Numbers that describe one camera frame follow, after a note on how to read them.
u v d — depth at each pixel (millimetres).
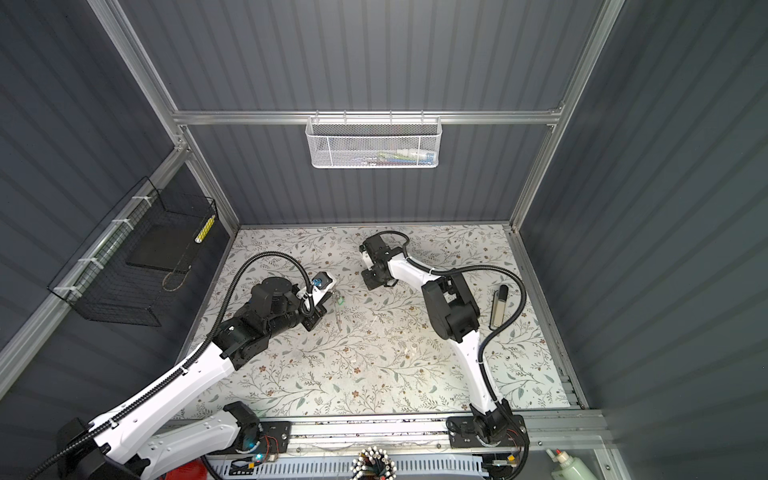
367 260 939
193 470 683
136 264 740
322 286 622
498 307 920
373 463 564
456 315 608
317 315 649
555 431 755
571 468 638
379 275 791
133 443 412
